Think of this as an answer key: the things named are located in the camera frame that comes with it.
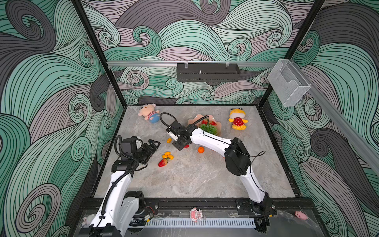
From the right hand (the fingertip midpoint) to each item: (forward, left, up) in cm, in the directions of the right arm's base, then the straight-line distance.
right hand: (179, 143), depth 91 cm
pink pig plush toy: (+28, +25, 0) cm, 38 cm away
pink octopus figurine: (-37, -10, -2) cm, 39 cm away
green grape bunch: (+13, -20, -2) cm, 24 cm away
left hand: (-7, +12, +9) cm, 16 cm away
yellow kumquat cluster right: (-7, +5, -5) cm, 10 cm away
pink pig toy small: (-37, -61, -4) cm, 71 cm away
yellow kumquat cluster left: (-7, +9, -4) cm, 13 cm away
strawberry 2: (0, -5, -5) cm, 7 cm away
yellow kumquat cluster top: (-5, +8, -6) cm, 11 cm away
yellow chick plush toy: (+23, -41, -2) cm, 47 cm away
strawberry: (+16, -23, -1) cm, 29 cm away
